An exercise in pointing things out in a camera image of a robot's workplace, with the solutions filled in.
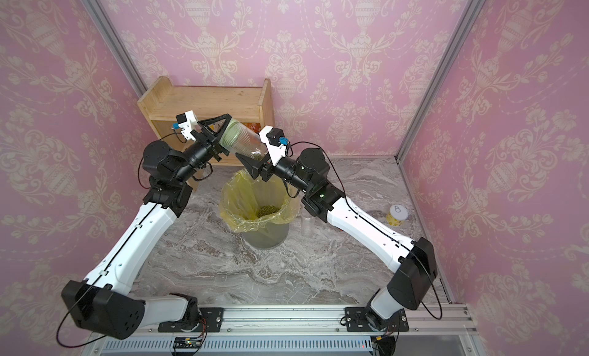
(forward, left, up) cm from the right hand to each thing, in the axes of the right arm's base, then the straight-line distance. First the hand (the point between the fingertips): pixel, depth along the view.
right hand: (250, 143), depth 59 cm
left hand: (+3, +3, +3) cm, 6 cm away
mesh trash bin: (-10, -1, -34) cm, 35 cm away
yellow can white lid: (+1, -52, -43) cm, 67 cm away
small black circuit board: (-37, +26, -49) cm, 67 cm away
